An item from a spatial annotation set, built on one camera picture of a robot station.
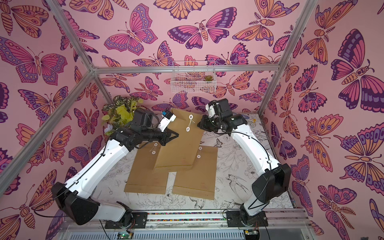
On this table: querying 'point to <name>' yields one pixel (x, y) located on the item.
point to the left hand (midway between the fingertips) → (179, 133)
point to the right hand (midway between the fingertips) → (199, 123)
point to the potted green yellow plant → (119, 113)
